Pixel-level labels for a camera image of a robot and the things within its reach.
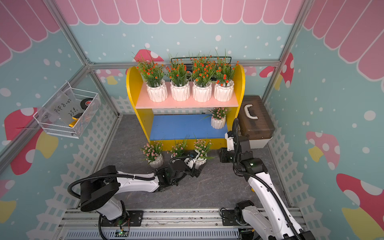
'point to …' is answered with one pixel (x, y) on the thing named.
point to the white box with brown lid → (255, 122)
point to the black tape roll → (85, 103)
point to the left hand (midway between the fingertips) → (199, 159)
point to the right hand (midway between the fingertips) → (220, 150)
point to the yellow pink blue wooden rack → (165, 122)
